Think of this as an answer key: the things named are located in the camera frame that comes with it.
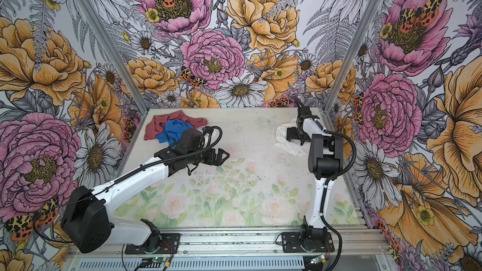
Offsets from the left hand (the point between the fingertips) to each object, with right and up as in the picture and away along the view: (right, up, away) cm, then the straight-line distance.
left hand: (219, 158), depth 82 cm
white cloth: (+36, +4, +17) cm, 40 cm away
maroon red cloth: (-40, +12, +22) cm, 48 cm away
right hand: (+40, +6, +21) cm, 45 cm away
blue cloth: (-28, +11, +21) cm, 36 cm away
